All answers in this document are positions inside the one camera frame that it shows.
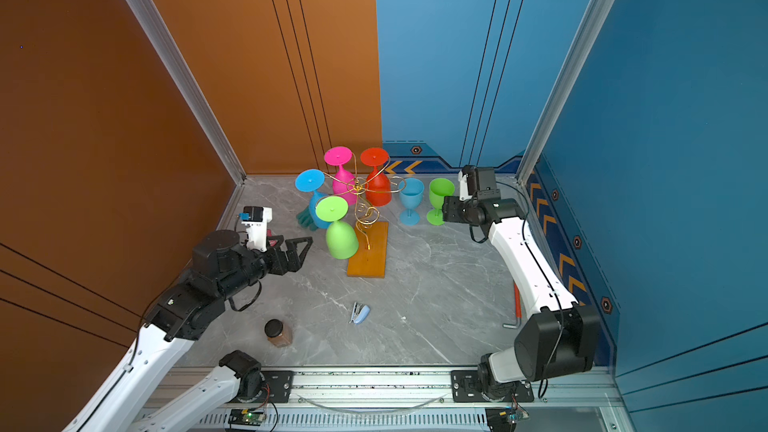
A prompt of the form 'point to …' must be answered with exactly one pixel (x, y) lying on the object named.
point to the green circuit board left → (245, 417)
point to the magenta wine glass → (343, 182)
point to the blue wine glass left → (311, 180)
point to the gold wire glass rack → (366, 211)
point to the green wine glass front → (341, 239)
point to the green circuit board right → (504, 419)
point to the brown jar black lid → (278, 332)
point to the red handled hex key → (518, 309)
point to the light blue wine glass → (411, 192)
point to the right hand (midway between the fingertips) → (451, 206)
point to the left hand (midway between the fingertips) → (298, 236)
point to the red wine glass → (378, 186)
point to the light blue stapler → (360, 313)
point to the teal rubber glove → (306, 220)
